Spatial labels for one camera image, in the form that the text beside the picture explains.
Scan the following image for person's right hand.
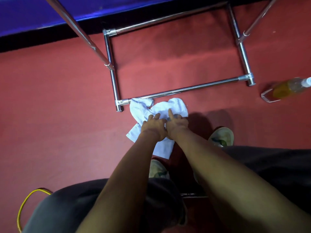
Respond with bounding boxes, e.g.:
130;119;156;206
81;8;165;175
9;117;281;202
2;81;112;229
166;108;190;140

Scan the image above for chrome metal rack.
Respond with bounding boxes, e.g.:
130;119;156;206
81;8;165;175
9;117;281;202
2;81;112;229
43;0;280;112

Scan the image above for blue printed banner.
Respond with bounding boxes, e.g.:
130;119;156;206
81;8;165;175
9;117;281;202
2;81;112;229
0;0;180;38

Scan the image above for yellow cable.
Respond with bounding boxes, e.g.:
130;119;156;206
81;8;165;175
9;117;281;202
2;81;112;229
17;188;52;233

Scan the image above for grey trousers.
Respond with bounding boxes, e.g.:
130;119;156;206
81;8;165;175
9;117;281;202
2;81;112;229
22;145;311;233

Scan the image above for person's left forearm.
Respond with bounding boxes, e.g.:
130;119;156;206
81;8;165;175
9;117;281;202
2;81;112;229
76;132;161;233

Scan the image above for pale sneaker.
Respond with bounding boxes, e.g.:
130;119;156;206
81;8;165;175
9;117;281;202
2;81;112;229
148;159;170;179
193;127;235;185

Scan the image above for black stool frame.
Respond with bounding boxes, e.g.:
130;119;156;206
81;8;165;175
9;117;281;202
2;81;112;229
181;192;209;199

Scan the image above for light blue towel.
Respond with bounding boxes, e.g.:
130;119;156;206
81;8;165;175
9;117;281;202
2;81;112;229
126;97;189;160

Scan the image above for person's left hand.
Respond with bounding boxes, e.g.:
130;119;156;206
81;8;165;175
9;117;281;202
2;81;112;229
140;113;168;142

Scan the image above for person's right forearm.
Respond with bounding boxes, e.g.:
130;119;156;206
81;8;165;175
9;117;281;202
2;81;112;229
175;128;311;233

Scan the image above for bottle of amber liquid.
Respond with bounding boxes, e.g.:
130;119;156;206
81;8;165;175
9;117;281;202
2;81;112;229
260;77;311;104

